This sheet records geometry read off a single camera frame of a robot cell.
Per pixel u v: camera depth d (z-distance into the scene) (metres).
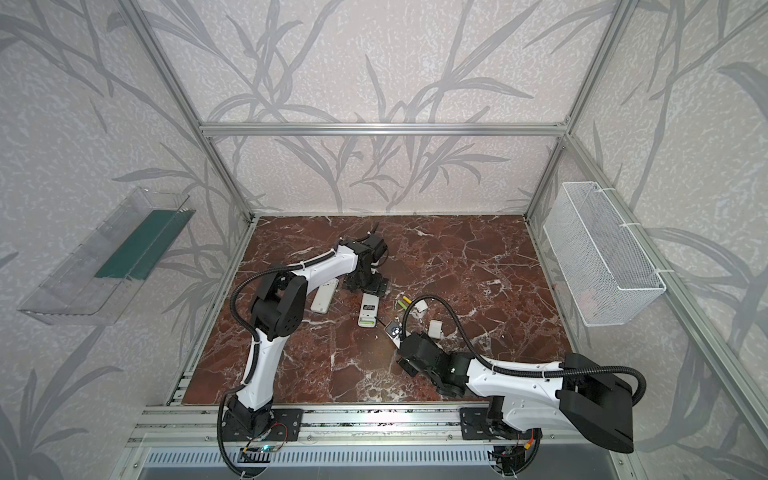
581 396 0.42
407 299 0.96
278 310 0.56
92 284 0.64
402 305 0.96
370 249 0.82
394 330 0.69
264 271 0.54
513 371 0.50
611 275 0.61
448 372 0.60
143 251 0.63
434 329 0.90
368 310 0.94
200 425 0.75
